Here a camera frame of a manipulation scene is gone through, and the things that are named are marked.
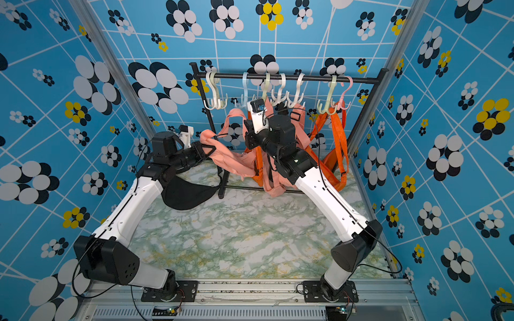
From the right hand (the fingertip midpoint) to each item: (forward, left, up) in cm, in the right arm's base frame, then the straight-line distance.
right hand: (249, 120), depth 65 cm
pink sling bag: (-2, +5, -19) cm, 20 cm away
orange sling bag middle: (+38, -44, -47) cm, 74 cm away
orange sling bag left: (+4, -2, -19) cm, 20 cm away
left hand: (+1, +13, -12) cm, 18 cm away
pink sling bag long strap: (-3, -9, -31) cm, 32 cm away
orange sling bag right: (0, -34, -18) cm, 38 cm away
